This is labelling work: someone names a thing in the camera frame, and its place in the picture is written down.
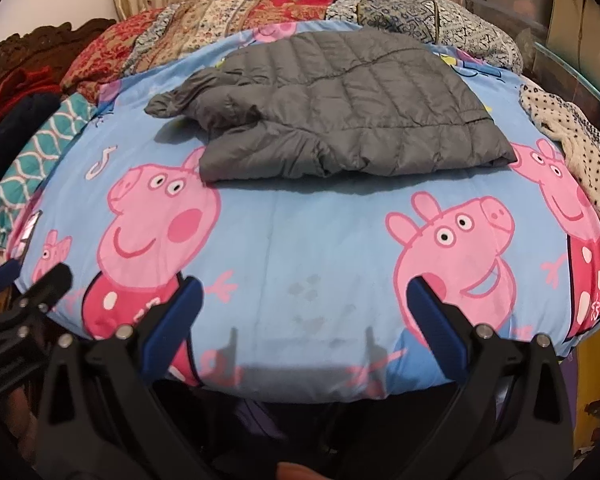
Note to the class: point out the blue cartoon pig bedsheet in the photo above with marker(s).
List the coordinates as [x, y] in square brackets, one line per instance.
[304, 281]

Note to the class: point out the red velvet cloth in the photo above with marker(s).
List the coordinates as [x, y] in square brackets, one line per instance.
[21, 83]

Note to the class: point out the teal wave pattern cloth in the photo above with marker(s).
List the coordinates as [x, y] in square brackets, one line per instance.
[39, 157]

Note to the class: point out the grey quilted puffer jacket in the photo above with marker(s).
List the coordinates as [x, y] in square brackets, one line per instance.
[319, 103]

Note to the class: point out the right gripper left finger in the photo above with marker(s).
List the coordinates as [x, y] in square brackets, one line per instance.
[98, 417]

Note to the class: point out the white black-dotted cloth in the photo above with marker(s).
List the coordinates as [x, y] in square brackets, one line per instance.
[565, 123]

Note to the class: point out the dark navy fuzzy cloth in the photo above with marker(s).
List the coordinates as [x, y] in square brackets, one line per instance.
[21, 123]

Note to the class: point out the clear plastic storage drawers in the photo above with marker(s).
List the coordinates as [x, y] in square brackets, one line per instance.
[560, 44]

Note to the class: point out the carved dark wooden headboard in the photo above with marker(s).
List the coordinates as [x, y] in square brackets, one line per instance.
[49, 46]

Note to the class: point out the smartphone with dark case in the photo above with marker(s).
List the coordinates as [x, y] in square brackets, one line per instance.
[26, 234]

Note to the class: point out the patchwork floral quilt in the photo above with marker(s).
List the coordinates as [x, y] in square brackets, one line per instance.
[157, 37]

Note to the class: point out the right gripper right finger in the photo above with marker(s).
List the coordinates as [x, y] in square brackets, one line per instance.
[510, 416]

